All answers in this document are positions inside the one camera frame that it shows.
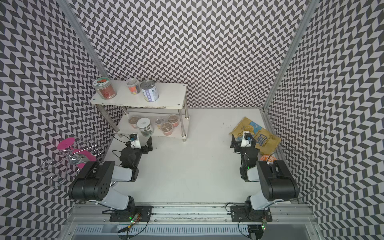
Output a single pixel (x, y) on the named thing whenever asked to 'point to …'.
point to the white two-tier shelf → (165, 117)
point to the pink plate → (66, 143)
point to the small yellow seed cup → (159, 121)
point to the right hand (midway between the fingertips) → (240, 136)
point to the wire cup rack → (68, 162)
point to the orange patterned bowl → (268, 158)
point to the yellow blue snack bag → (265, 140)
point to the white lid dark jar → (144, 124)
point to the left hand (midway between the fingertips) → (144, 137)
